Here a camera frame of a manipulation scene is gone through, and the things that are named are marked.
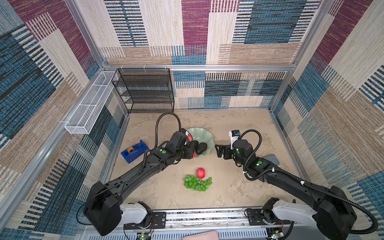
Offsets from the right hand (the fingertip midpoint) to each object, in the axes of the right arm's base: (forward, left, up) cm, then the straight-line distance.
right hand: (223, 147), depth 82 cm
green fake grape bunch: (-15, +17, -10) cm, 25 cm away
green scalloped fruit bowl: (+16, +9, -11) cm, 22 cm away
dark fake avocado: (+6, +11, -10) cm, 16 cm away
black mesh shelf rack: (+47, +49, +4) cm, 68 cm away
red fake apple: (+13, +18, -10) cm, 24 cm away
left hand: (-1, +17, +2) cm, 17 cm away
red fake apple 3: (-10, +12, -10) cm, 19 cm away
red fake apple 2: (+1, +16, -10) cm, 18 cm away
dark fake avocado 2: (+9, +15, -10) cm, 20 cm away
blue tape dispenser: (+2, +52, -7) cm, 52 cm away
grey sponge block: (-1, -31, -12) cm, 33 cm away
